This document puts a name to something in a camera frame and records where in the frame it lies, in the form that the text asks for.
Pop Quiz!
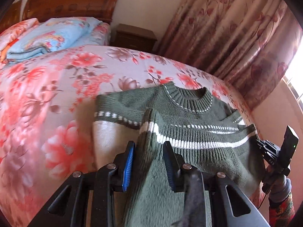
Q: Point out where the blue floral folded quilt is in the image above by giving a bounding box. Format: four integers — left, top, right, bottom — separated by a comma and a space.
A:
6, 16, 103, 63

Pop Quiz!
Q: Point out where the small wooden headboard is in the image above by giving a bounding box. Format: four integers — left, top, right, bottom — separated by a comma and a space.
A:
0, 0, 24, 29

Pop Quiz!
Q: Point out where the window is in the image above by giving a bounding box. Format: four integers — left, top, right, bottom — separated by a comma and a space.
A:
283, 50, 303, 107

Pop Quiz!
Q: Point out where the person's right forearm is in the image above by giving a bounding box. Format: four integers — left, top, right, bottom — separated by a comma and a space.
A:
269, 177, 295, 227

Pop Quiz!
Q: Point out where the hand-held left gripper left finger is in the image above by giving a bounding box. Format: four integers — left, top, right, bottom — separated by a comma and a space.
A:
28, 141, 136, 227

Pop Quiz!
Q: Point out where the pink floral curtain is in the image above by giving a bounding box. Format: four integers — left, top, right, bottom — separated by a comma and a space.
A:
154, 0, 303, 110

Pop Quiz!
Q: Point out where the thin black cable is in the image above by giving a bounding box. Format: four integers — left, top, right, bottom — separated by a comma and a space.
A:
257, 187, 269, 210

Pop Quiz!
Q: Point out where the bed with floral sheet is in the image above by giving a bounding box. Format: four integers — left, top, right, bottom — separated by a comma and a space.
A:
0, 16, 266, 227

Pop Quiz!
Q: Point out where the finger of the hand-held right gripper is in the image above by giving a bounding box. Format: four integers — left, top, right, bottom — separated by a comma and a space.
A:
255, 138, 275, 156

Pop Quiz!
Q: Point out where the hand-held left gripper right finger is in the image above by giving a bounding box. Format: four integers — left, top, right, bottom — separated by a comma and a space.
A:
163, 141, 270, 227

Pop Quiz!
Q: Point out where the large carved wooden headboard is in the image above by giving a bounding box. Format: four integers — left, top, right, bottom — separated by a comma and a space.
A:
22, 0, 125, 25

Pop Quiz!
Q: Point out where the pink floral pillow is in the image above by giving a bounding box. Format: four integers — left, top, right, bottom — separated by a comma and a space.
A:
0, 18, 39, 63

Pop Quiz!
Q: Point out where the dark wooden nightstand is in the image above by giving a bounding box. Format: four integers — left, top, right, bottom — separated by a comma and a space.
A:
112, 24, 158, 52

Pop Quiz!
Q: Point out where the green knitted sweater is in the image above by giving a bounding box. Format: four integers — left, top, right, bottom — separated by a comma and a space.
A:
93, 82, 267, 227

